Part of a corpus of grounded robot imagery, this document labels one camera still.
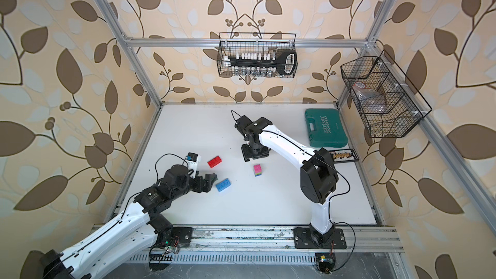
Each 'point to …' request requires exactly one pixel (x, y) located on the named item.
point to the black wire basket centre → (225, 70)
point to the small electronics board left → (161, 258)
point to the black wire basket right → (387, 104)
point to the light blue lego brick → (223, 185)
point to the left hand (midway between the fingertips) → (207, 173)
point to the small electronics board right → (325, 262)
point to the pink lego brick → (258, 168)
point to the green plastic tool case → (325, 128)
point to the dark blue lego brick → (258, 175)
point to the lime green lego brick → (259, 173)
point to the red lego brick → (214, 162)
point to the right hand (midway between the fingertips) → (253, 157)
